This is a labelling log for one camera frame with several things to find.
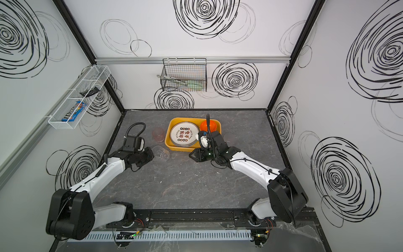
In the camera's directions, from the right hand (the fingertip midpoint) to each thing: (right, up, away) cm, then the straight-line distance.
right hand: (189, 156), depth 79 cm
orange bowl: (+7, +15, +23) cm, 28 cm away
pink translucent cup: (-22, +9, +22) cm, 33 cm away
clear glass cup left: (-18, 0, +11) cm, 22 cm away
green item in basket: (+2, +38, +8) cm, 39 cm away
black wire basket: (-7, +56, +45) cm, 72 cm away
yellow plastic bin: (-14, +18, +26) cm, 35 cm away
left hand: (-20, -1, +8) cm, 22 cm away
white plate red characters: (-6, +10, +24) cm, 26 cm away
